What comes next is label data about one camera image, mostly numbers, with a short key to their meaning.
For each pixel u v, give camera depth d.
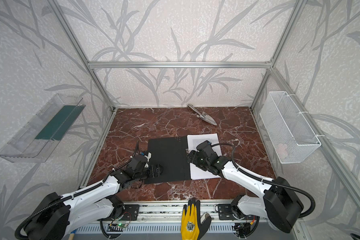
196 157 0.74
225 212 0.73
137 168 0.66
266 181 0.44
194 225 0.68
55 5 0.70
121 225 0.70
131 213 0.72
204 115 1.15
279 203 0.40
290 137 0.62
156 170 0.77
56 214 0.40
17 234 0.39
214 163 0.63
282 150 0.72
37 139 0.64
